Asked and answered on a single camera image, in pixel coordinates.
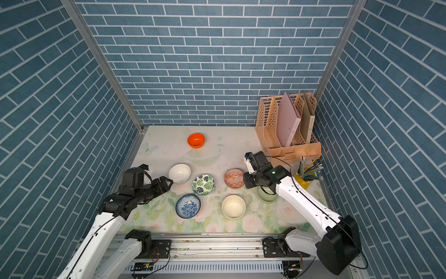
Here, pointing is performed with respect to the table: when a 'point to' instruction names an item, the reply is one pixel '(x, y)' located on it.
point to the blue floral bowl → (188, 206)
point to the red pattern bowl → (234, 178)
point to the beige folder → (308, 118)
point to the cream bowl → (233, 207)
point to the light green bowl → (268, 197)
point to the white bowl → (179, 173)
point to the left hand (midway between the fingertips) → (172, 184)
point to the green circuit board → (142, 267)
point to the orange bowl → (196, 140)
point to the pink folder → (288, 119)
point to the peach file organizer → (266, 125)
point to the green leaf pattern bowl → (203, 185)
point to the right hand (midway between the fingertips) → (247, 179)
